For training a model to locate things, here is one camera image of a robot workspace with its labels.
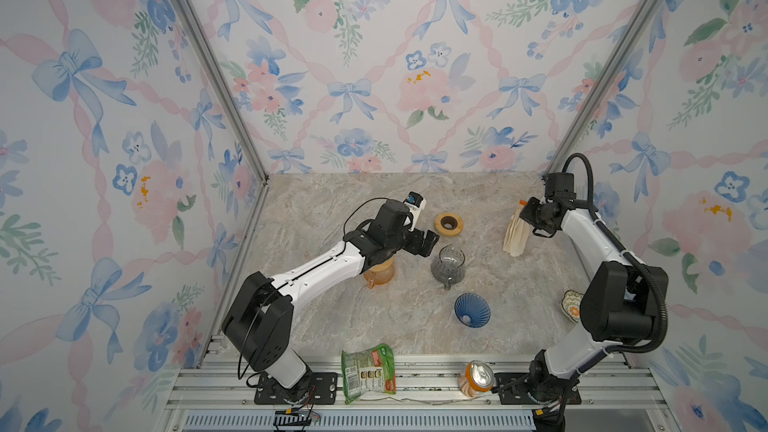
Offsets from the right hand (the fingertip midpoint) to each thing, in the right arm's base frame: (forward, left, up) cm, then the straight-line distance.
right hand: (528, 212), depth 92 cm
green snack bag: (-43, +47, -10) cm, 64 cm away
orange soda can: (-45, +23, -3) cm, 50 cm away
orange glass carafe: (-18, +45, -7) cm, 49 cm away
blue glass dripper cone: (-27, +19, -11) cm, 35 cm away
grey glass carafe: (-12, +24, -13) cm, 30 cm away
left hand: (-11, +32, +6) cm, 35 cm away
